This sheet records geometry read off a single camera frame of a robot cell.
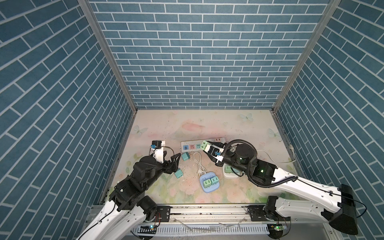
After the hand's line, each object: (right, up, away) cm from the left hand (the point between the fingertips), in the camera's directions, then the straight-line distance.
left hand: (178, 154), depth 68 cm
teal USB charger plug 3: (-2, -14, +16) cm, 22 cm away
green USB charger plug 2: (+12, +5, -4) cm, 14 cm away
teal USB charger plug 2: (+1, -7, +24) cm, 25 cm away
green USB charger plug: (+18, -15, +9) cm, 25 cm away
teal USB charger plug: (+14, -17, +9) cm, 24 cm away
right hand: (+15, +5, -2) cm, 16 cm away
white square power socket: (+25, -15, +16) cm, 33 cm away
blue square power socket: (+16, -21, +11) cm, 29 cm away
